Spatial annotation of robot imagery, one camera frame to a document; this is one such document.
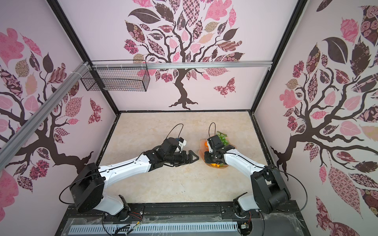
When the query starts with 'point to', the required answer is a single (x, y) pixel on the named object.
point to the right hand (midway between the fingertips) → (207, 157)
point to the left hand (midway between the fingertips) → (193, 162)
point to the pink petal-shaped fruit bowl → (204, 149)
